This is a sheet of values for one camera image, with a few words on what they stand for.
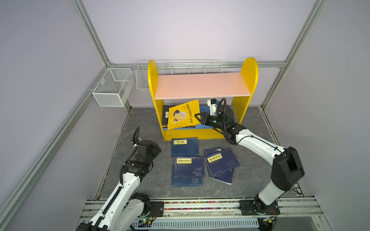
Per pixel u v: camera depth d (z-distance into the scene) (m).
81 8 0.69
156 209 0.74
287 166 0.45
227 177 0.83
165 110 0.91
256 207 0.65
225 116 0.62
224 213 0.74
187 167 0.87
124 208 0.57
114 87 1.03
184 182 0.83
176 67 0.95
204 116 0.75
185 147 0.97
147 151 0.62
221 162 0.87
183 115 0.83
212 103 0.74
